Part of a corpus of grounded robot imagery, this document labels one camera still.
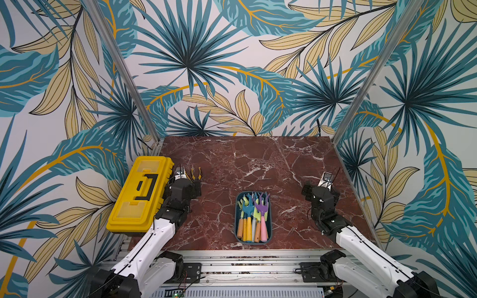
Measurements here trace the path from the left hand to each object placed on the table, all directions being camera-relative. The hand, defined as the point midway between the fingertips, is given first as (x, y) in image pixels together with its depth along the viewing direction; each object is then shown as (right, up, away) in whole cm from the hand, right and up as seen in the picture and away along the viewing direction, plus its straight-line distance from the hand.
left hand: (185, 184), depth 83 cm
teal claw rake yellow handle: (+29, -8, +3) cm, 30 cm away
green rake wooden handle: (+25, -11, +7) cm, 28 cm away
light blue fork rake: (+31, -18, -3) cm, 36 cm away
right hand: (+60, 0, -2) cm, 60 cm away
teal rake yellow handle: (+28, -17, -4) cm, 33 cm away
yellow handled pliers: (+3, +2, +18) cm, 18 cm away
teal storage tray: (+31, -13, -1) cm, 34 cm away
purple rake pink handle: (+35, -11, +1) cm, 37 cm away
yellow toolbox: (-16, -4, -7) cm, 18 cm away
